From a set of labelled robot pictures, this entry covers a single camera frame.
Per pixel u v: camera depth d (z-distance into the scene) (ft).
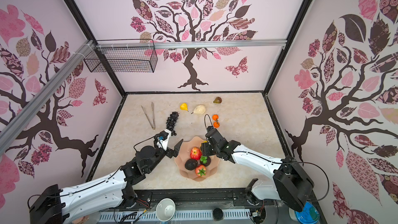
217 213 2.03
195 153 2.70
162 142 2.04
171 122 3.21
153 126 3.29
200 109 3.40
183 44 3.06
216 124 3.20
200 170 2.51
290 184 1.36
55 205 1.42
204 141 2.83
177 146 2.32
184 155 2.76
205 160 2.63
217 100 3.65
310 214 2.04
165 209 2.30
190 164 2.54
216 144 2.08
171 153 2.29
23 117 1.75
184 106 3.52
